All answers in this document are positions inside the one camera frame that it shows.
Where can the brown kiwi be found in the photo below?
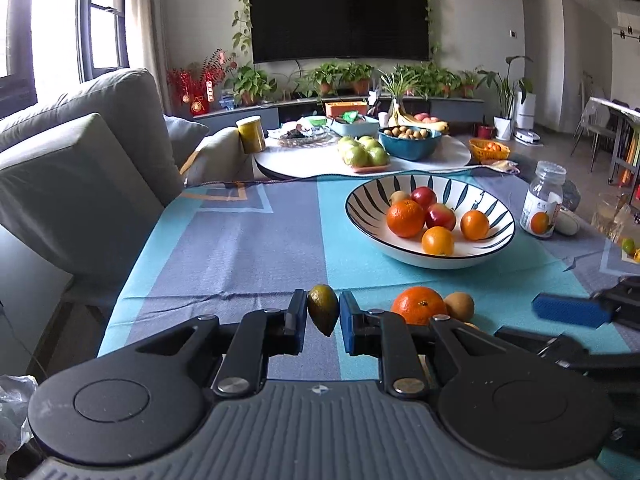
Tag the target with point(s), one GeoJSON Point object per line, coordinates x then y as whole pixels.
{"type": "Point", "coordinates": [471, 326]}
{"type": "Point", "coordinates": [460, 305]}
{"type": "Point", "coordinates": [398, 196]}

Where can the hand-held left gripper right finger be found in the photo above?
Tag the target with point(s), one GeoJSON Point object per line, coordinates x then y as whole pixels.
{"type": "Point", "coordinates": [349, 327]}

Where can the dining chair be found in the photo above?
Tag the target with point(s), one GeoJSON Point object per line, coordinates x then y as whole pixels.
{"type": "Point", "coordinates": [592, 127]}

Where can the yellow tin can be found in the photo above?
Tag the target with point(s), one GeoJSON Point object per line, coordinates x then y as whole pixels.
{"type": "Point", "coordinates": [251, 135]}

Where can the red apple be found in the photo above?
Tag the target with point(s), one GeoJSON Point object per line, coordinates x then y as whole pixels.
{"type": "Point", "coordinates": [442, 217]}
{"type": "Point", "coordinates": [424, 196]}

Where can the potted green plant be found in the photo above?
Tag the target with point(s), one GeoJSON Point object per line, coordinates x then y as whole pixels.
{"type": "Point", "coordinates": [248, 82]}
{"type": "Point", "coordinates": [361, 77]}
{"type": "Point", "coordinates": [470, 84]}
{"type": "Point", "coordinates": [442, 82]}
{"type": "Point", "coordinates": [325, 77]}

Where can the red decorative plant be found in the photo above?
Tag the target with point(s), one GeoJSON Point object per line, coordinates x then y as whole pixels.
{"type": "Point", "coordinates": [197, 82]}

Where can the white oval pouch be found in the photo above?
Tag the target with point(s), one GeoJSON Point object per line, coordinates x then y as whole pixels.
{"type": "Point", "coordinates": [567, 222]}

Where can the black framed window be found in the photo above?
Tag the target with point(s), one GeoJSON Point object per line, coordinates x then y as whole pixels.
{"type": "Point", "coordinates": [102, 15]}

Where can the red pot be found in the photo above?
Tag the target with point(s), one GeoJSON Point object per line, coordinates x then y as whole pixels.
{"type": "Point", "coordinates": [485, 132]}

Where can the green vine around television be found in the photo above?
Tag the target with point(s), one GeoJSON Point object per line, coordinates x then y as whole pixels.
{"type": "Point", "coordinates": [242, 20]}

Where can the blue patterned tablecloth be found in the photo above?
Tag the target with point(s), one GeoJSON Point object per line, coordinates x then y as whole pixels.
{"type": "Point", "coordinates": [225, 260]}

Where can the olive green oval fruit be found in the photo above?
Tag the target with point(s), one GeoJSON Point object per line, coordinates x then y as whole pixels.
{"type": "Point", "coordinates": [323, 310]}

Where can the spider plant in vase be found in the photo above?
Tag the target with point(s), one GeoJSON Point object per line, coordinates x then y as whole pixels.
{"type": "Point", "coordinates": [397, 92]}

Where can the small orange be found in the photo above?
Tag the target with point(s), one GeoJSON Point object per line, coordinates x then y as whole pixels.
{"type": "Point", "coordinates": [438, 241]}
{"type": "Point", "coordinates": [474, 225]}

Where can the green lime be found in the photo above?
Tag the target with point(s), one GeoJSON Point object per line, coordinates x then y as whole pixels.
{"type": "Point", "coordinates": [628, 246]}

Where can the dining table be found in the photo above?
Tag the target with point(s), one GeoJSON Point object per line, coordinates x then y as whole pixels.
{"type": "Point", "coordinates": [625, 130]}

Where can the white round coffee table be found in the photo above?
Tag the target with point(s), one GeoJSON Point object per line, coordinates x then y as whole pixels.
{"type": "Point", "coordinates": [300, 162]}

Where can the orange box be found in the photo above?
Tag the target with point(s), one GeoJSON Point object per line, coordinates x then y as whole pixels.
{"type": "Point", "coordinates": [345, 108]}

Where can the pile of brown longans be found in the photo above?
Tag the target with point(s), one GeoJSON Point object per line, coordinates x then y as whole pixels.
{"type": "Point", "coordinates": [407, 133]}

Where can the beige curtain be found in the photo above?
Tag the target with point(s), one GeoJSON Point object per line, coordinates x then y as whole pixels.
{"type": "Point", "coordinates": [147, 12]}

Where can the tall plant in white pot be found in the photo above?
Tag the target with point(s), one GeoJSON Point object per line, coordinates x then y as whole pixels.
{"type": "Point", "coordinates": [505, 102]}

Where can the green apple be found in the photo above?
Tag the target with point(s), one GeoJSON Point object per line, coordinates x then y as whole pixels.
{"type": "Point", "coordinates": [348, 143]}
{"type": "Point", "coordinates": [355, 157]}
{"type": "Point", "coordinates": [370, 143]}
{"type": "Point", "coordinates": [379, 156]}

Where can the black wall television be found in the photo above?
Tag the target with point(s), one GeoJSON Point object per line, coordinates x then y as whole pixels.
{"type": "Point", "coordinates": [340, 10]}

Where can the glass tray with snacks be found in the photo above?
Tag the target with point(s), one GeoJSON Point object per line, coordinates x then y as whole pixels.
{"type": "Point", "coordinates": [302, 135]}

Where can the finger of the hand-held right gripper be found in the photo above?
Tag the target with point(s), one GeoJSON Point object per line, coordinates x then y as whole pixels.
{"type": "Point", "coordinates": [540, 344]}
{"type": "Point", "coordinates": [570, 310]}

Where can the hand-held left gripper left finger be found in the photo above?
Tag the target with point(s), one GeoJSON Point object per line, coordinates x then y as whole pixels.
{"type": "Point", "coordinates": [298, 322]}

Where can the bunch of bananas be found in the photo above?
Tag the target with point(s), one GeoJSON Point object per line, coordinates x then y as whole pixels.
{"type": "Point", "coordinates": [415, 121]}

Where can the clear glass cup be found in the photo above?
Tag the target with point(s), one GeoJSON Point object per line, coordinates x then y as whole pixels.
{"type": "Point", "coordinates": [610, 217]}

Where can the grey cushion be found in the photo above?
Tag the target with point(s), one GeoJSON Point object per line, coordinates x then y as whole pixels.
{"type": "Point", "coordinates": [184, 135]}

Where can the grey sofa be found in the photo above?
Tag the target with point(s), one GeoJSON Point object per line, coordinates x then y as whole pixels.
{"type": "Point", "coordinates": [85, 160]}

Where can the grey television console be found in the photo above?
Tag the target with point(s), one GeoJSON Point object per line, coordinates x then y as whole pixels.
{"type": "Point", "coordinates": [457, 109]}

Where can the light blue tray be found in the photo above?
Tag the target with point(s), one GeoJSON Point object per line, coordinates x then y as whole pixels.
{"type": "Point", "coordinates": [357, 127]}

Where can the clear jar with orange label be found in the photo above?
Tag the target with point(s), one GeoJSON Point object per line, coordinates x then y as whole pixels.
{"type": "Point", "coordinates": [541, 200]}

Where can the pink peaches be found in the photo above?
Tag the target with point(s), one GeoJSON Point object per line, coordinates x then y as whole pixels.
{"type": "Point", "coordinates": [425, 118]}

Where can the grey marble round table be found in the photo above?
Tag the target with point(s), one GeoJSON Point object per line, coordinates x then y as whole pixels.
{"type": "Point", "coordinates": [570, 195]}

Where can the blue bowl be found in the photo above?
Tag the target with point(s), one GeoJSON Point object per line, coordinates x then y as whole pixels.
{"type": "Point", "coordinates": [410, 149]}

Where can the clear plastic bag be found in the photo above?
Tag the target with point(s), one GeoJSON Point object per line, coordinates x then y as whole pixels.
{"type": "Point", "coordinates": [15, 405]}

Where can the white bowl with black stripes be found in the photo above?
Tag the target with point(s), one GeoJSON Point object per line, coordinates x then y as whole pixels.
{"type": "Point", "coordinates": [370, 225]}

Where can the orange basket of tangerines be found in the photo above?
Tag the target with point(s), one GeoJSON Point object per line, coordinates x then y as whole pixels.
{"type": "Point", "coordinates": [489, 151]}

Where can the large orange with green stem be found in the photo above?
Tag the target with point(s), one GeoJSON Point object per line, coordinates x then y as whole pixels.
{"type": "Point", "coordinates": [419, 306]}

